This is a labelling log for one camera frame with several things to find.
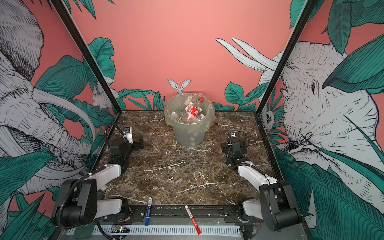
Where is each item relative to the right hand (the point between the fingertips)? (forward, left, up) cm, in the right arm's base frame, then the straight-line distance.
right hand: (233, 139), depth 89 cm
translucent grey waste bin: (+2, +26, 0) cm, 27 cm away
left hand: (+2, +60, +4) cm, 60 cm away
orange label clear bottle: (+20, +28, +12) cm, 36 cm away
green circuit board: (-44, +58, -10) cm, 74 cm away
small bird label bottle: (+10, +33, +9) cm, 36 cm away
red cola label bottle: (+10, +25, +13) cm, 30 cm away
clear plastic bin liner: (+9, +16, +10) cm, 21 cm away
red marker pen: (-44, +22, -11) cm, 50 cm away
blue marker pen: (-37, +46, -10) cm, 60 cm away
